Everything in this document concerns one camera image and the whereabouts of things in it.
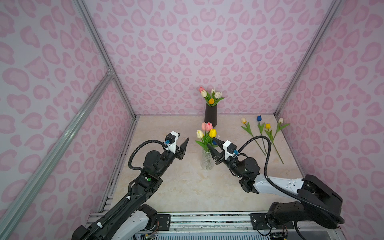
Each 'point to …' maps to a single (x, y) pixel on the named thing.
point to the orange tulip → (211, 101)
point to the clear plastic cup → (207, 161)
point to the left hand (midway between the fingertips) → (183, 134)
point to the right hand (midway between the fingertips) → (211, 140)
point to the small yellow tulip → (268, 126)
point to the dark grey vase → (211, 114)
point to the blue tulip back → (261, 127)
